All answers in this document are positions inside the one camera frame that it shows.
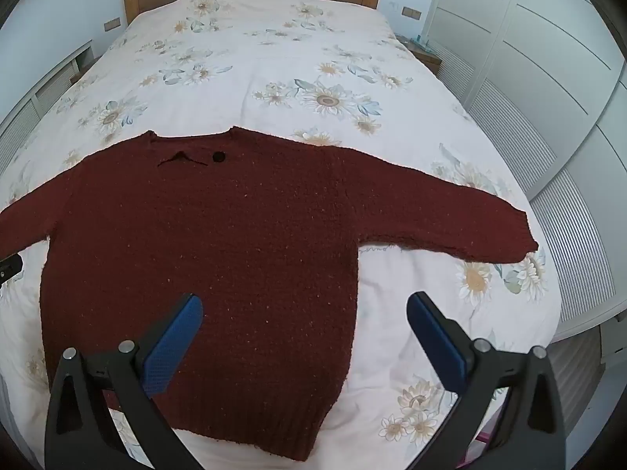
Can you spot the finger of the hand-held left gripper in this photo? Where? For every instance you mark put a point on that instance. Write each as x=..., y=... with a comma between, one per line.
x=10, y=268

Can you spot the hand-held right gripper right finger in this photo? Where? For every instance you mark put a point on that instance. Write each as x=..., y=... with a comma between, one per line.
x=436, y=342

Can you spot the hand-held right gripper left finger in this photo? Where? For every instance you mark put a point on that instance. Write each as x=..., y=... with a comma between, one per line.
x=171, y=342

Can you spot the dark red knitted sweater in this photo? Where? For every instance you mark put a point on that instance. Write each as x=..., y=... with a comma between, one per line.
x=235, y=235

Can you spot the pink object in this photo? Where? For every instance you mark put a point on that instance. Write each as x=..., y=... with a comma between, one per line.
x=486, y=438

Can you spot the white slatted cabinet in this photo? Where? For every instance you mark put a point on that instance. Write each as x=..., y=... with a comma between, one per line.
x=34, y=103

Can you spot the wooden nightstand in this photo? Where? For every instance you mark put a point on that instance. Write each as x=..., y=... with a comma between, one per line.
x=423, y=56

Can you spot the white floral bedspread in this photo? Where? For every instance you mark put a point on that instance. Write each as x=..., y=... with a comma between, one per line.
x=254, y=58

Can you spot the white wardrobe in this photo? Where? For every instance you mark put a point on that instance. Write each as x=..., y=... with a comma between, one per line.
x=539, y=58

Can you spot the brown wall socket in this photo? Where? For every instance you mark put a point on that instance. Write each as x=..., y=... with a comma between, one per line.
x=411, y=12
x=112, y=24

